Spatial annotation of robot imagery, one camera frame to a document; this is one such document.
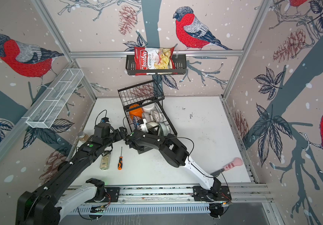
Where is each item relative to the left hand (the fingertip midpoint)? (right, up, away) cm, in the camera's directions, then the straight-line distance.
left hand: (120, 131), depth 82 cm
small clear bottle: (-9, -18, 0) cm, 20 cm away
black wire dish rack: (+8, +26, +39) cm, 48 cm away
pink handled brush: (+71, -19, +2) cm, 74 cm away
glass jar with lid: (-25, -4, +4) cm, 26 cm away
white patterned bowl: (+21, +8, +13) cm, 26 cm away
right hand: (+21, -2, +9) cm, 23 cm away
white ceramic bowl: (+13, +13, +22) cm, 29 cm away
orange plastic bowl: (+7, +11, +17) cm, 21 cm away
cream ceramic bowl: (+18, +3, +6) cm, 19 cm away
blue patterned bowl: (+5, +2, +19) cm, 20 cm away
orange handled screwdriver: (0, -21, 0) cm, 21 cm away
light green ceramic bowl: (+26, 0, +6) cm, 26 cm away
